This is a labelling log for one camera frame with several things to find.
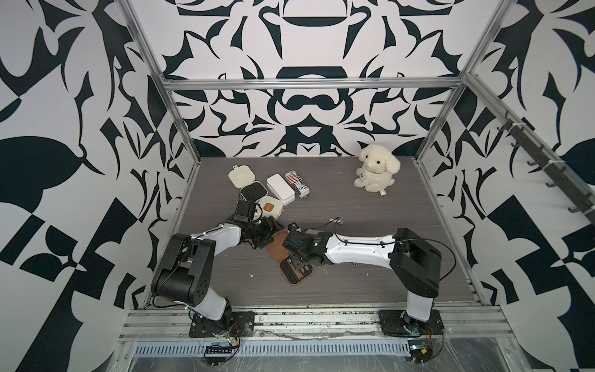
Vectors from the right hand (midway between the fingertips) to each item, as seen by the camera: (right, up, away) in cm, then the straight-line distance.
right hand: (295, 254), depth 87 cm
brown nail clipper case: (-2, -5, -2) cm, 6 cm away
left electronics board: (-24, -27, -14) cm, 39 cm away
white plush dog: (+34, +32, +9) cm, 48 cm away
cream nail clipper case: (-11, +16, +12) cm, 23 cm away
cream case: (-24, +28, +22) cm, 43 cm away
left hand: (-7, +9, +5) cm, 12 cm away
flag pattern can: (+1, +26, +18) cm, 32 cm away
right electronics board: (+38, -25, -16) cm, 48 cm away
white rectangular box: (-7, +24, +17) cm, 30 cm away
